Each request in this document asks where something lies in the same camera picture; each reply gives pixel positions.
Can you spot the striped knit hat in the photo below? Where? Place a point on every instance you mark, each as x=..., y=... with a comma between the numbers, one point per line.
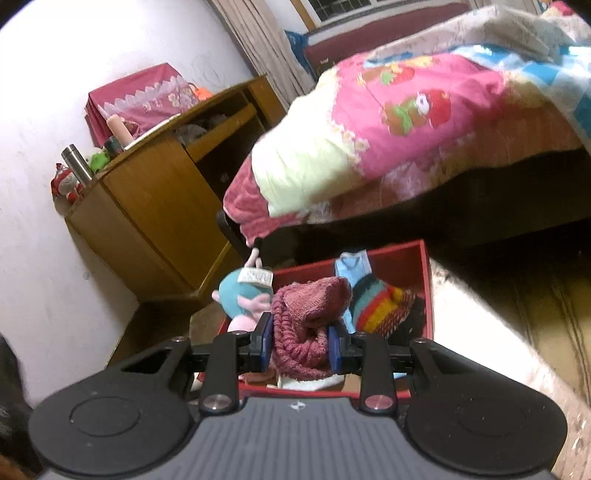
x=378, y=304

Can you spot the barred window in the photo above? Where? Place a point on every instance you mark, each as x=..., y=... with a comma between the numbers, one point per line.
x=332, y=7

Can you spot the green plush toy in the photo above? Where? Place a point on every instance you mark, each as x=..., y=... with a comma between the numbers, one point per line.
x=98, y=161

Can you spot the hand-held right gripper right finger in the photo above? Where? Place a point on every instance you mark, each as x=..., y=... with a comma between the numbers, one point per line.
x=333, y=348

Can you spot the pink cartoon quilt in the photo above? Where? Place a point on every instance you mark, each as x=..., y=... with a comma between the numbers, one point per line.
x=415, y=129

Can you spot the dark cup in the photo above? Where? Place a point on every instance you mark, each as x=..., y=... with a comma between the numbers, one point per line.
x=112, y=146

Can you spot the red cardboard box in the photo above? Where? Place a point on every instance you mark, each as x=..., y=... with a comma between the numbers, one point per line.
x=397, y=261

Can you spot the beige curtain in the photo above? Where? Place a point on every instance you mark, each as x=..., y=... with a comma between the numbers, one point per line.
x=258, y=41

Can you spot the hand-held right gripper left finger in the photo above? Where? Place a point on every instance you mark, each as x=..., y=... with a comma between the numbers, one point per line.
x=266, y=344

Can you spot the teal and pink plush toy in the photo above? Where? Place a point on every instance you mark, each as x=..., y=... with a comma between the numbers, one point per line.
x=235, y=290

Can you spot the light blue sock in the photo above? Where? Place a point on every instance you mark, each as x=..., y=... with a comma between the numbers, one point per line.
x=353, y=270

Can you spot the pale blue towel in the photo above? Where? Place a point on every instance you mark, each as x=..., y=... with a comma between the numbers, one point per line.
x=304, y=384

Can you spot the pink cylinder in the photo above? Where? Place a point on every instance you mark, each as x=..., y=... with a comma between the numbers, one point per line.
x=117, y=129

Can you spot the blue cloth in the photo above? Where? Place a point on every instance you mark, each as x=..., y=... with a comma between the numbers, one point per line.
x=295, y=44

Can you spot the small orange object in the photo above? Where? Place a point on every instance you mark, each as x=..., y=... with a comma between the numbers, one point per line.
x=202, y=93

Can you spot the pink knit hat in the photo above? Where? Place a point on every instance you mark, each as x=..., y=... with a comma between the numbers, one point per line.
x=304, y=318

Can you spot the dark wooden bed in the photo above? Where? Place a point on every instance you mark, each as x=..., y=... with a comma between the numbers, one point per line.
x=485, y=217

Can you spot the steel thermos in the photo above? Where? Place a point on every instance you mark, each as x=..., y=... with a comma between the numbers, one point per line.
x=76, y=161

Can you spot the red and white plush toy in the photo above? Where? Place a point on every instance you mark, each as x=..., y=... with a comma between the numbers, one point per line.
x=64, y=182

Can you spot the wooden cabinet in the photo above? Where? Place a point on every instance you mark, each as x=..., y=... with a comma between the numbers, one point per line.
x=152, y=207

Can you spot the pink floral cloth cover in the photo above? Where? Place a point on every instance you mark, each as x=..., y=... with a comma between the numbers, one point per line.
x=138, y=92

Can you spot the grey cloth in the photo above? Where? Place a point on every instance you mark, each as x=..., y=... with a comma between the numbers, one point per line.
x=191, y=131

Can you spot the white floral blanket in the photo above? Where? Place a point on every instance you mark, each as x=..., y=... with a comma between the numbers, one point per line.
x=508, y=27

